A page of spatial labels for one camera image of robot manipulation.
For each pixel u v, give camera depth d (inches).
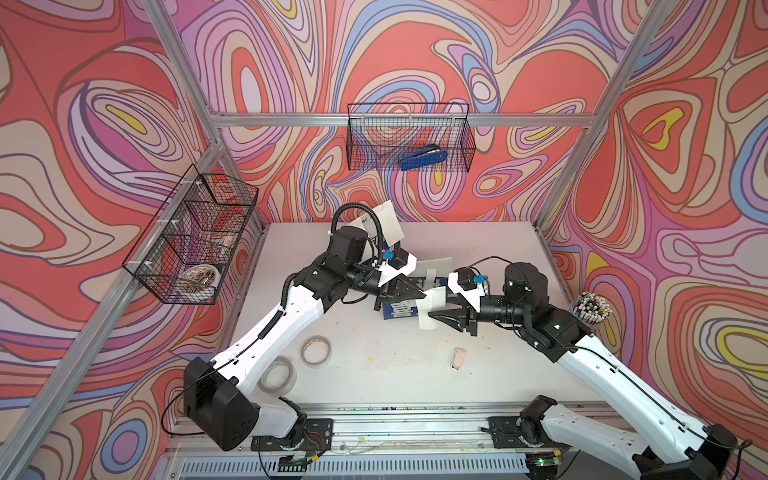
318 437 28.7
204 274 28.1
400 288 23.1
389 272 21.7
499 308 22.1
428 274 30.2
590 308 30.1
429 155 34.8
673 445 15.2
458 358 32.9
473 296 21.6
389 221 36.1
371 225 35.0
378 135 37.4
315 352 34.5
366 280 22.7
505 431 28.9
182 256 28.9
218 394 15.1
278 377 32.5
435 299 24.9
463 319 22.3
